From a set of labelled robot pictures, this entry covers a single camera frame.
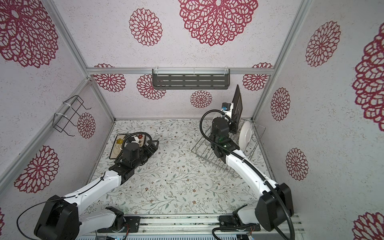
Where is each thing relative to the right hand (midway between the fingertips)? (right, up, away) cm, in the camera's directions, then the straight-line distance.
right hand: (237, 114), depth 71 cm
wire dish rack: (-13, -20, +32) cm, 40 cm away
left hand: (-42, -17, +14) cm, 47 cm away
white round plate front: (+12, -11, +22) cm, 27 cm away
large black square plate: (-72, -14, +35) cm, 81 cm away
